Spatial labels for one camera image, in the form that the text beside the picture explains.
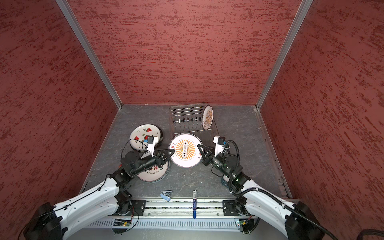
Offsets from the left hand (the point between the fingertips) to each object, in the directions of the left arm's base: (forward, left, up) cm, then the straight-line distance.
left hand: (174, 153), depth 73 cm
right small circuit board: (-28, -37, -20) cm, 50 cm away
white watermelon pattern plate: (+22, +29, -17) cm, 40 cm away
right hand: (+2, -11, +2) cm, 12 cm away
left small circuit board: (-27, +27, -22) cm, 44 cm away
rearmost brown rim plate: (+33, -19, -11) cm, 40 cm away
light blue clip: (-16, +5, -19) cm, 25 cm away
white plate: (-8, +8, -17) cm, 21 cm away
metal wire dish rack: (+32, -8, -10) cm, 34 cm away
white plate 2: (-3, +13, -18) cm, 23 cm away
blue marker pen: (-21, -11, -19) cm, 30 cm away
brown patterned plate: (0, -6, +1) cm, 6 cm away
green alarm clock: (-9, -27, -16) cm, 32 cm away
